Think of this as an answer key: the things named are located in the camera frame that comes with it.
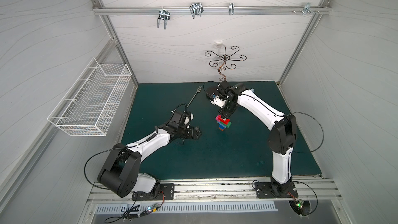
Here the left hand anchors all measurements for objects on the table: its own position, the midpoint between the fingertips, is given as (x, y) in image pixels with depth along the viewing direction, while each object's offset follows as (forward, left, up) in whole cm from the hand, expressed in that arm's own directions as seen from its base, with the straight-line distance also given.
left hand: (196, 133), depth 86 cm
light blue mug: (+35, -38, 0) cm, 52 cm away
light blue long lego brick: (+6, -15, -4) cm, 17 cm away
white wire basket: (+1, +47, +25) cm, 53 cm away
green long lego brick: (+5, -18, +1) cm, 18 cm away
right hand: (+10, -16, +7) cm, 20 cm away
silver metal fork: (+38, +1, -5) cm, 38 cm away
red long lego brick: (+6, -17, +3) cm, 18 cm away
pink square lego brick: (+9, -12, +2) cm, 15 cm away
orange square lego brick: (+6, -15, -7) cm, 18 cm away
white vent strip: (-35, +18, -4) cm, 39 cm away
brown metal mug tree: (+38, -16, +23) cm, 47 cm away
